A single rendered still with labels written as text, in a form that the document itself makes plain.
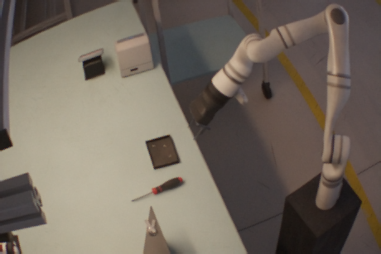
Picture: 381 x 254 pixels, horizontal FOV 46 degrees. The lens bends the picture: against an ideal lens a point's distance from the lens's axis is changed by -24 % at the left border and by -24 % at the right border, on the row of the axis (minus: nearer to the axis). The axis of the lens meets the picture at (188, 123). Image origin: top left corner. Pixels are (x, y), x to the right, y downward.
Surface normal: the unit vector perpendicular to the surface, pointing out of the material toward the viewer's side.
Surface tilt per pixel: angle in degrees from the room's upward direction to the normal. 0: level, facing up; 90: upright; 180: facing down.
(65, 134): 0
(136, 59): 90
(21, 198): 0
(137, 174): 0
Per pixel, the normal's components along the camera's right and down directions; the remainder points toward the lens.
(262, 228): -0.11, -0.67
